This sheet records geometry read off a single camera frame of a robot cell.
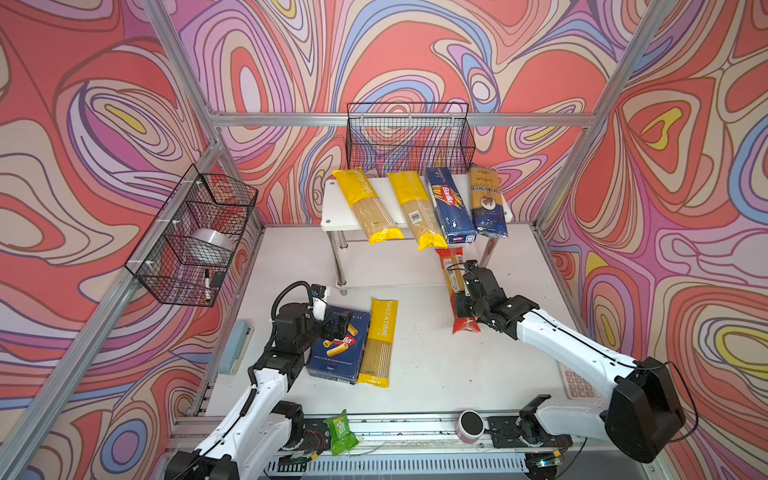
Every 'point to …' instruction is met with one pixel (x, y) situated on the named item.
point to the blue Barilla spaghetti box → (456, 221)
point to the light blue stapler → (236, 348)
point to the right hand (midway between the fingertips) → (462, 303)
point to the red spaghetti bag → (452, 260)
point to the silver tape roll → (208, 246)
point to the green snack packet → (341, 438)
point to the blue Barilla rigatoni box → (341, 360)
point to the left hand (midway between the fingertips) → (339, 306)
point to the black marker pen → (207, 286)
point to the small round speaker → (469, 426)
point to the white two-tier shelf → (359, 260)
